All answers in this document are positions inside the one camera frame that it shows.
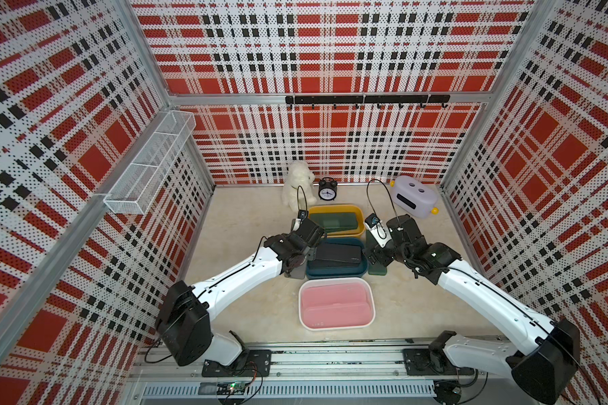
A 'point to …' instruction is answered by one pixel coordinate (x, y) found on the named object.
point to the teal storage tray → (335, 272)
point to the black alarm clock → (328, 189)
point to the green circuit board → (230, 388)
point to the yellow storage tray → (341, 208)
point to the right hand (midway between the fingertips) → (381, 240)
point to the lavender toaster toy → (415, 196)
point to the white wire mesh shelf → (137, 186)
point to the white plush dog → (297, 192)
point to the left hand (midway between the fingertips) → (303, 242)
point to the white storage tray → (371, 293)
